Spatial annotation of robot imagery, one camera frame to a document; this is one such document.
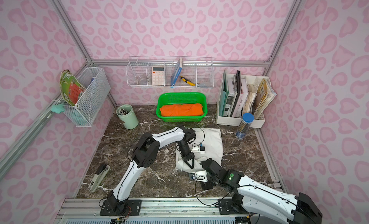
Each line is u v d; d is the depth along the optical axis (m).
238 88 0.88
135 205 0.73
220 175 0.59
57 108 0.62
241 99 0.91
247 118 0.86
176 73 0.88
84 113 0.72
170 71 0.98
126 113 0.94
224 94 0.86
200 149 0.84
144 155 0.60
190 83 0.98
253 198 0.51
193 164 0.84
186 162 0.82
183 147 0.82
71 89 0.74
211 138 0.98
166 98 1.16
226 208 0.72
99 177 0.81
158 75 0.95
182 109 1.07
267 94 0.90
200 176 0.67
